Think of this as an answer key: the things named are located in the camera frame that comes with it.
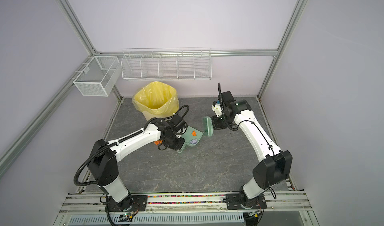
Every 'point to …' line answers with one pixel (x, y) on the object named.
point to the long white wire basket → (166, 64)
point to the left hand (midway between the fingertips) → (179, 149)
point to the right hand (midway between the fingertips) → (216, 127)
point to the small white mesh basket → (98, 78)
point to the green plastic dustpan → (192, 137)
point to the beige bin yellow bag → (157, 99)
